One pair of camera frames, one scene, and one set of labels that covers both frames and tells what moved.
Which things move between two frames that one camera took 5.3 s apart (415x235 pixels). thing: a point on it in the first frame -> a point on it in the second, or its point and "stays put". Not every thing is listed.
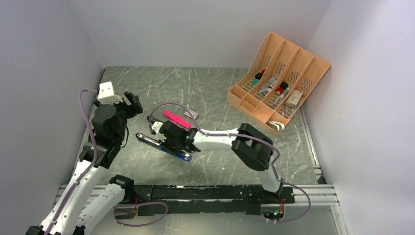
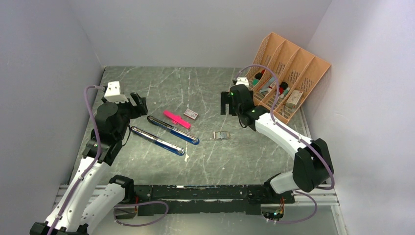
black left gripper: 132,108 stays put
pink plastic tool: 177,119 stays put
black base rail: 159,199 stays put
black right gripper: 164,142 -> 226,98
